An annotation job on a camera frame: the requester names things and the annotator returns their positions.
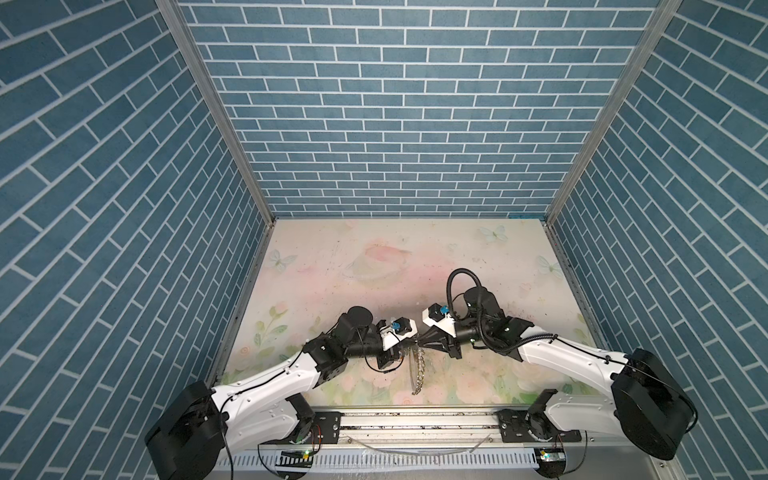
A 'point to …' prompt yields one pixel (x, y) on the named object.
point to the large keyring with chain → (420, 353)
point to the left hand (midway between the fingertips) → (412, 342)
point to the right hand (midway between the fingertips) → (418, 338)
